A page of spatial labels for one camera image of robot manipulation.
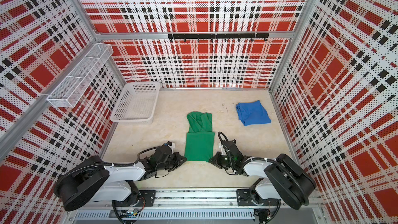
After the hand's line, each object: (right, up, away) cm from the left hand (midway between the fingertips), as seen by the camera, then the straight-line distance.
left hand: (187, 161), depth 85 cm
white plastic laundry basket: (-40, +33, +26) cm, 58 cm away
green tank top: (+7, +10, +9) cm, 15 cm away
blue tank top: (+42, +26, +19) cm, 53 cm away
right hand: (+12, 0, -1) cm, 12 cm away
